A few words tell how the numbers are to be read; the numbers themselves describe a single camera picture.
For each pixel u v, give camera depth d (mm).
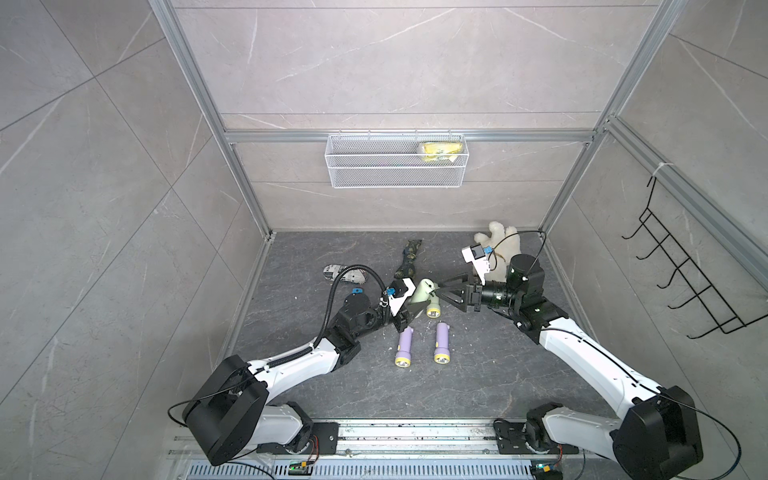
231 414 412
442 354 851
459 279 715
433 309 929
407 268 1058
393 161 1004
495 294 638
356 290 1000
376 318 635
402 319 656
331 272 1034
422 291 677
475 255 647
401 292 623
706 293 625
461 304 628
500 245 1032
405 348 859
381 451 730
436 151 851
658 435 390
